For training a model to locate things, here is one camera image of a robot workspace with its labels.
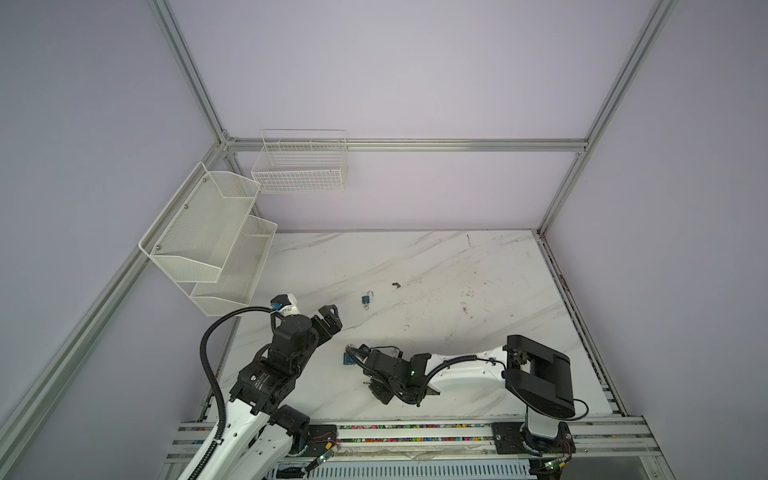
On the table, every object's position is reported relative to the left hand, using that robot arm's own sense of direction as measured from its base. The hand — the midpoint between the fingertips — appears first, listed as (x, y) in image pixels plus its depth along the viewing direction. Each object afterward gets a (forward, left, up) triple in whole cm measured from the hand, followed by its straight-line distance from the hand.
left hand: (323, 318), depth 74 cm
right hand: (-10, -12, -19) cm, 25 cm away
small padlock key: (+15, -9, -19) cm, 26 cm away
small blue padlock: (+18, -9, -20) cm, 28 cm away
